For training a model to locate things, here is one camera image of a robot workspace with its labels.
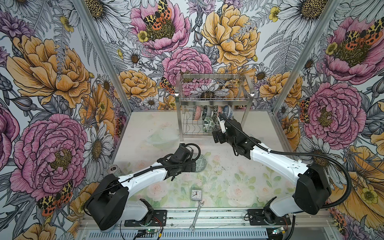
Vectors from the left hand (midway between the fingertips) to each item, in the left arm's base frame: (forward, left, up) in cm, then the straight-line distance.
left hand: (187, 168), depth 86 cm
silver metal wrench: (-27, -3, -5) cm, 28 cm away
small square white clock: (-13, -5, -2) cm, 14 cm away
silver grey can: (-4, +36, +9) cm, 37 cm away
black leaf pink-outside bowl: (+37, -6, +7) cm, 38 cm away
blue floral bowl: (+37, -27, +7) cm, 47 cm away
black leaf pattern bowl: (+44, -20, +1) cm, 49 cm away
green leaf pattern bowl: (+27, -13, +7) cm, 30 cm away
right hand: (+14, -20, +14) cm, 28 cm away
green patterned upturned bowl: (+4, -8, -3) cm, 10 cm away
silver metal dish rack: (+48, -9, +11) cm, 50 cm away
